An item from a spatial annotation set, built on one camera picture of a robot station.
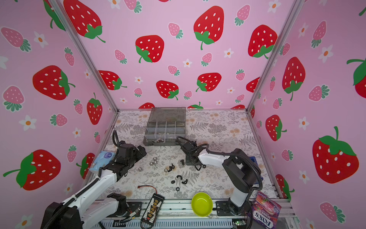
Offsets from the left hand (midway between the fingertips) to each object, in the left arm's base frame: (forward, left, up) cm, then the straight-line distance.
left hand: (140, 151), depth 87 cm
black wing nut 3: (-7, -20, -9) cm, 22 cm away
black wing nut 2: (-13, -26, -9) cm, 30 cm away
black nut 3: (-5, -40, -10) cm, 42 cm away
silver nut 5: (-9, -16, -9) cm, 20 cm away
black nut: (-20, -24, -9) cm, 32 cm away
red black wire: (-19, -1, -9) cm, 21 cm away
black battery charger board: (-30, -12, -7) cm, 33 cm away
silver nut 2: (-1, -7, -9) cm, 12 cm away
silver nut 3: (-4, -6, -9) cm, 12 cm away
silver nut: (-8, 0, -9) cm, 12 cm away
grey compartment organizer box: (+24, -12, -4) cm, 27 cm away
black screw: (-3, -26, -8) cm, 27 cm away
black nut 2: (-16, -21, -9) cm, 28 cm away
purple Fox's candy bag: (-31, -70, -7) cm, 77 cm away
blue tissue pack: (-5, +24, -3) cm, 24 cm away
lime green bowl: (-27, -38, -8) cm, 47 cm away
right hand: (-2, -31, -9) cm, 32 cm away
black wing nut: (-15, -28, -9) cm, 33 cm away
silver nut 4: (-4, -9, -8) cm, 13 cm away
